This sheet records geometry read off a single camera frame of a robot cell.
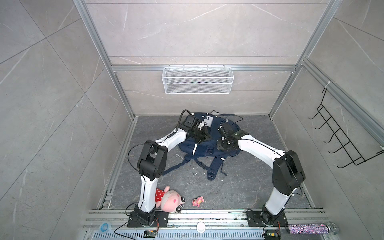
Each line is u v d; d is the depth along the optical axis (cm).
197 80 100
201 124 90
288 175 49
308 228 68
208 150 93
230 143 66
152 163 53
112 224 73
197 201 76
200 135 83
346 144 63
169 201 72
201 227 72
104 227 71
